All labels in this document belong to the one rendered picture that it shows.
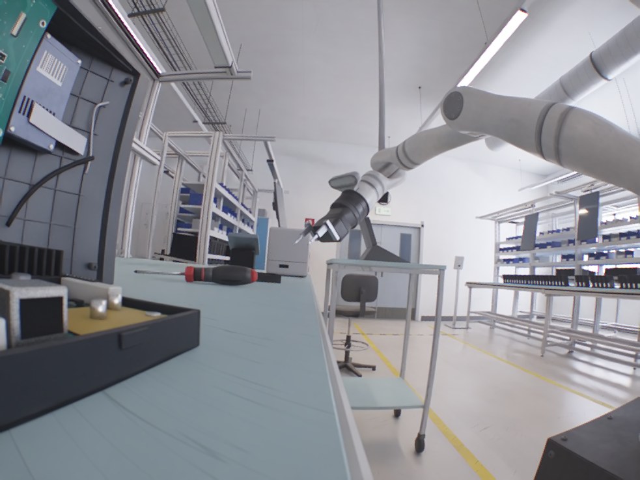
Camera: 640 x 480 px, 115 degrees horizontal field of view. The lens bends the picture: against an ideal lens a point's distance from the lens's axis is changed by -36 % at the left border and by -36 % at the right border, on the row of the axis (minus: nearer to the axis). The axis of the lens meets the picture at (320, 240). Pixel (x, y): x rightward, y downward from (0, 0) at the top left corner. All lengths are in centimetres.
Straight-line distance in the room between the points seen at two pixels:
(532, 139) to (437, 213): 688
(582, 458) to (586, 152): 36
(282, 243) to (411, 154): 45
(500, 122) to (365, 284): 265
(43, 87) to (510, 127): 55
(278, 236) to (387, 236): 607
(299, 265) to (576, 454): 82
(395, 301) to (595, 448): 673
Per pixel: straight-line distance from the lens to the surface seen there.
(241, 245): 110
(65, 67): 30
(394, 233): 701
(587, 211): 422
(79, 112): 32
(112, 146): 32
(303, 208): 676
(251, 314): 20
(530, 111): 51
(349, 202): 69
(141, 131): 167
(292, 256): 94
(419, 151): 72
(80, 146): 30
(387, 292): 695
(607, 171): 48
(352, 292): 300
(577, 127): 47
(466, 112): 58
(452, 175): 773
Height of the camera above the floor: 103
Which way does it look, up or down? 5 degrees up
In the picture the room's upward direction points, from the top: 4 degrees clockwise
